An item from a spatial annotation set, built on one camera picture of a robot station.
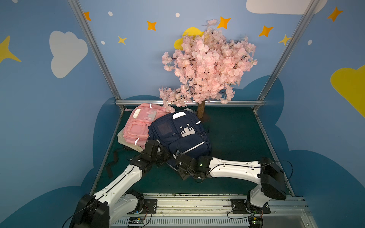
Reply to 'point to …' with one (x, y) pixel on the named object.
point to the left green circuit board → (136, 220)
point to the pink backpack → (136, 130)
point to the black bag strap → (109, 166)
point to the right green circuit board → (255, 222)
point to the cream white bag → (122, 140)
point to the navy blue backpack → (180, 132)
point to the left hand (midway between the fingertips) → (173, 151)
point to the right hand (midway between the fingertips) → (181, 167)
